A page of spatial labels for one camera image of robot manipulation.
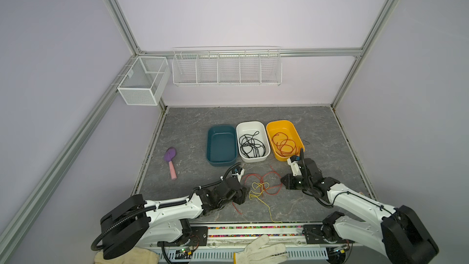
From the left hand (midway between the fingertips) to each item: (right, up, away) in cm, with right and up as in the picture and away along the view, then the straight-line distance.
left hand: (244, 189), depth 82 cm
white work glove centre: (+4, -20, -12) cm, 24 cm away
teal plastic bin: (-12, +18, +16) cm, 27 cm away
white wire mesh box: (-55, +52, +17) cm, 78 cm away
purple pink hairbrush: (-40, +14, +15) cm, 44 cm away
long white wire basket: (-8, +62, +16) cm, 64 cm away
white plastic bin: (+4, +28, +24) cm, 37 cm away
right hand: (+18, +3, +4) cm, 19 cm away
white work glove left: (-42, -21, -12) cm, 48 cm away
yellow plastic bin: (+18, +28, +23) cm, 41 cm away
